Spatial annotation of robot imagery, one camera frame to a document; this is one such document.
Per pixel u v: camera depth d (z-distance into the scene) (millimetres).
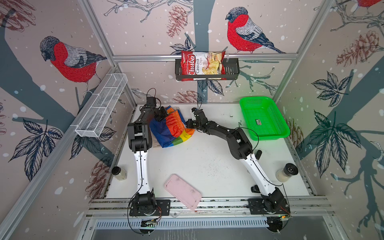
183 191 772
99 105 788
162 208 731
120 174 777
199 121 901
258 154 873
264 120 1108
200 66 878
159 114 973
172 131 974
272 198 658
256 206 727
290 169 753
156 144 951
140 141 658
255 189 764
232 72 944
